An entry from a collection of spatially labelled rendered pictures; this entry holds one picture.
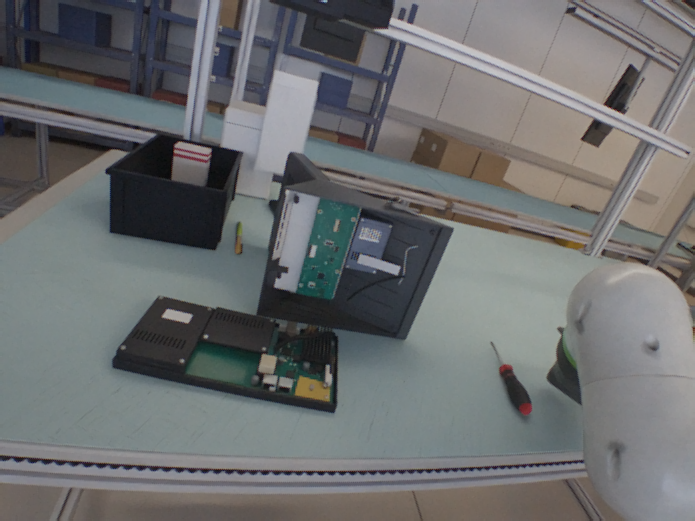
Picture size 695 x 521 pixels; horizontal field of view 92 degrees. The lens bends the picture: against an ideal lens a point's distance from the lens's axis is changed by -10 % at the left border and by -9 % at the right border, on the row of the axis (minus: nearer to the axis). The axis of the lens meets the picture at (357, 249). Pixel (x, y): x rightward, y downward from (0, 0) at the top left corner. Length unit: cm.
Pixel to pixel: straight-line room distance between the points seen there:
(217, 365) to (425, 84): 455
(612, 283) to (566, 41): 540
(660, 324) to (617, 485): 14
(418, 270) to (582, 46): 546
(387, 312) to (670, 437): 40
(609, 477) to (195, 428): 38
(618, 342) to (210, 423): 40
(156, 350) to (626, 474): 46
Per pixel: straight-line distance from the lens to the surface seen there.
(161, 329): 51
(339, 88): 412
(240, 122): 97
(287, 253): 55
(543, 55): 555
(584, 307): 41
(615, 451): 38
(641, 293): 40
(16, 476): 52
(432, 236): 55
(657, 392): 38
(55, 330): 56
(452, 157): 400
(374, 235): 54
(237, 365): 49
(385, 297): 60
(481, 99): 516
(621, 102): 322
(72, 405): 48
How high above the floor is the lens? 136
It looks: 24 degrees down
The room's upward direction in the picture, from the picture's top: 18 degrees clockwise
